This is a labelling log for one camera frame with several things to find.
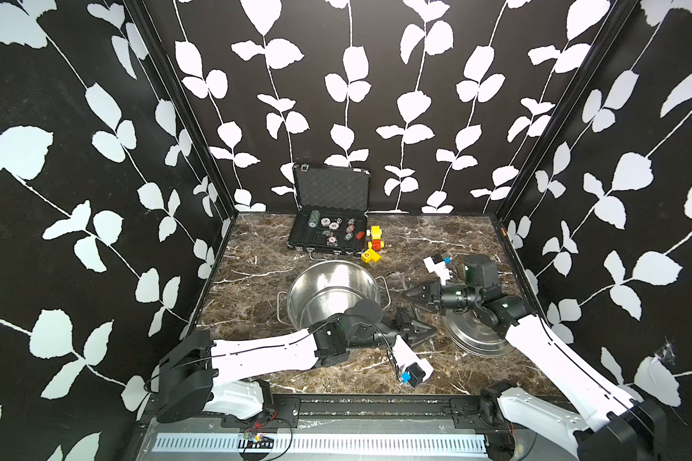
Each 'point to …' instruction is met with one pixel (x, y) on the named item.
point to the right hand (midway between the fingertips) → (403, 293)
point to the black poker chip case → (333, 206)
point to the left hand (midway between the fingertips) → (433, 316)
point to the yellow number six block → (369, 255)
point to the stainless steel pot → (324, 289)
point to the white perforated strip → (235, 443)
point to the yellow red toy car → (376, 243)
